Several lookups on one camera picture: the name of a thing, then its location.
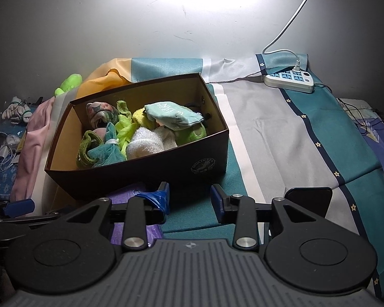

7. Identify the yellow fluffy towel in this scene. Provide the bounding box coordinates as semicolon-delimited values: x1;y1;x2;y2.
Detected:
132;108;156;130

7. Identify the dark green knit sock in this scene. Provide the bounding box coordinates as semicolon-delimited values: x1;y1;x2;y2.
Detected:
76;130;104;169

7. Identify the neon green knotted cloth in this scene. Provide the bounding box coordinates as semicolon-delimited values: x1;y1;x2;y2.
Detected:
115;101;140;158

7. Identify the white gloves pair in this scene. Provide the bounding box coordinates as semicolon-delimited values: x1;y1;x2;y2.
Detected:
2;96;32;125

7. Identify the pink cloth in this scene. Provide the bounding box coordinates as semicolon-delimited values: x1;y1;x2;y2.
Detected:
10;97;55;202

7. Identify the multicolour striped bed sheet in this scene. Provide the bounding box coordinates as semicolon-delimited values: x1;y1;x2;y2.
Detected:
28;53;384;298

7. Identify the white charger with cable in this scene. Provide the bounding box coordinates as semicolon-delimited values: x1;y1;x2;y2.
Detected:
0;131;21;173

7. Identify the white fluffy towel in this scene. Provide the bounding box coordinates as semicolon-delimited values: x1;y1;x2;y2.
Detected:
126;126;177;160

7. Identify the white power strip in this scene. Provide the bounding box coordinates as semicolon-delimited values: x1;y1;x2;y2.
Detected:
263;70;314;94

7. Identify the white power cable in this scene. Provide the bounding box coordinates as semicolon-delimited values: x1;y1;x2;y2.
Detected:
261;0;323;73

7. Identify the green cow plush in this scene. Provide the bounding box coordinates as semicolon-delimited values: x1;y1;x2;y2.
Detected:
172;105;207;146

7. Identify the brown cardboard box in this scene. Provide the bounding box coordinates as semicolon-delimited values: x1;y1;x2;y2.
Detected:
45;73;229;203

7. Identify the green frog plush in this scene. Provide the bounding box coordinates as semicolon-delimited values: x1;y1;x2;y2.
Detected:
55;73;82;96

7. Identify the purple tissue pack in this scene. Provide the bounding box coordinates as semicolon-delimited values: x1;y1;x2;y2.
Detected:
110;190;167;249

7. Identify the floral patterned cloth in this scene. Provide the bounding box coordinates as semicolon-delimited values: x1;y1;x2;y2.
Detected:
86;102;119;129

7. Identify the pink teddy bear plush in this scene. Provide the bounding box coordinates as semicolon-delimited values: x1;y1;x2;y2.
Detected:
93;128;106;141

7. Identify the mint green sock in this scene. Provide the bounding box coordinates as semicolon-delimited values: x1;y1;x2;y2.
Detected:
144;101;204;131

